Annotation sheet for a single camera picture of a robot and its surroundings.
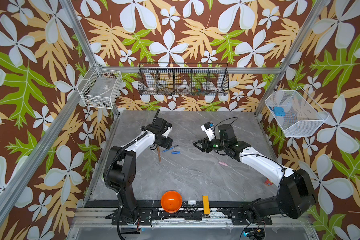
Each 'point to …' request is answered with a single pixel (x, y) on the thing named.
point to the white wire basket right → (296, 113)
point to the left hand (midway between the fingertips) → (166, 140)
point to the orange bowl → (171, 201)
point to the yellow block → (206, 204)
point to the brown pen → (158, 149)
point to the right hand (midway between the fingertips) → (196, 143)
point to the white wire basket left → (101, 88)
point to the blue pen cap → (173, 152)
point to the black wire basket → (183, 78)
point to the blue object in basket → (279, 111)
